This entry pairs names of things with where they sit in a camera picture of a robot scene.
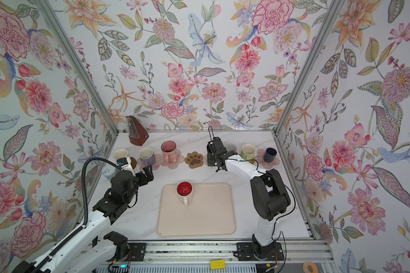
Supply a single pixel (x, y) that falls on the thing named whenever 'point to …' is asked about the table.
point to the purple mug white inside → (147, 156)
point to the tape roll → (309, 267)
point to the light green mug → (248, 152)
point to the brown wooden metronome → (137, 134)
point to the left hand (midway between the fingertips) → (147, 168)
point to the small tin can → (109, 170)
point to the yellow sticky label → (217, 264)
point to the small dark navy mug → (270, 154)
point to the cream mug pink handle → (119, 153)
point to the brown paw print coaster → (194, 160)
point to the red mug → (184, 189)
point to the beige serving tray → (210, 211)
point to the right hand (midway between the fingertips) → (213, 157)
